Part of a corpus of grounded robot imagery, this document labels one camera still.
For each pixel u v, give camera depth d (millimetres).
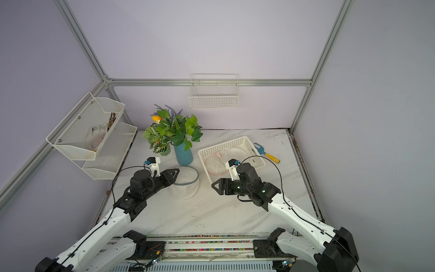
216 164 999
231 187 650
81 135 764
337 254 382
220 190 659
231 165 688
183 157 1029
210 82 922
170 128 777
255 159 1010
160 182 688
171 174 732
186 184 817
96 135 784
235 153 1061
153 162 711
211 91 959
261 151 1069
